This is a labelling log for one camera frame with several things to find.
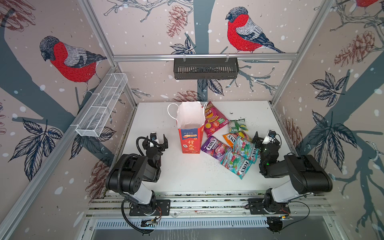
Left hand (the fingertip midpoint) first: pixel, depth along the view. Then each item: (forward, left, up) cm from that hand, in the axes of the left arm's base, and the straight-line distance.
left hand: (154, 135), depth 87 cm
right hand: (0, -67, -1) cm, 67 cm away
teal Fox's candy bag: (-6, -56, -7) cm, 56 cm away
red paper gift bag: (+15, -22, -4) cm, 27 cm away
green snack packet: (+12, -53, -7) cm, 54 cm away
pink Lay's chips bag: (+17, -38, -6) cm, 42 cm away
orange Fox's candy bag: (+4, -48, -10) cm, 49 cm away
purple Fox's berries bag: (-4, -37, -10) cm, 38 cm away
